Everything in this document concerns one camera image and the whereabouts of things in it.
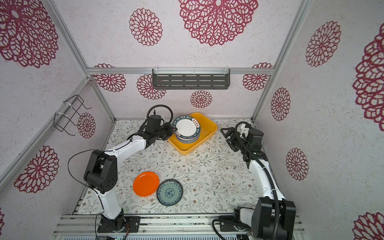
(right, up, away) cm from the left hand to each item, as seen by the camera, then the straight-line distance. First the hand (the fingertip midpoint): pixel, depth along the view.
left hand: (178, 130), depth 91 cm
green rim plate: (+6, +2, +5) cm, 8 cm away
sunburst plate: (+6, -7, +12) cm, 15 cm away
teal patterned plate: (-4, -35, -7) cm, 36 cm away
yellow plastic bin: (+21, +2, +20) cm, 29 cm away
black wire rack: (-56, +10, -12) cm, 58 cm away
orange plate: (-19, -32, -3) cm, 37 cm away
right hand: (+25, -1, -11) cm, 28 cm away
